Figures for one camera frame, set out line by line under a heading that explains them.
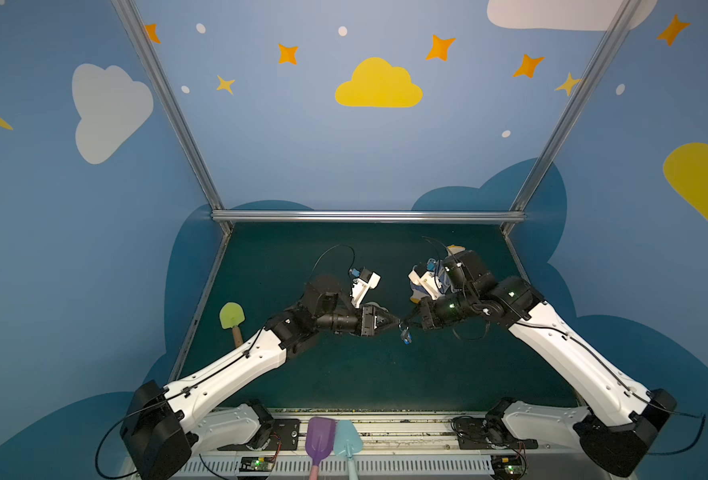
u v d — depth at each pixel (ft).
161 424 1.25
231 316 3.14
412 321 2.17
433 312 1.95
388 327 2.12
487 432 2.21
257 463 2.33
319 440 2.40
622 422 1.27
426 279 2.13
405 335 2.22
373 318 2.01
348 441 2.36
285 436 2.41
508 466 2.35
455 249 3.77
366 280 2.11
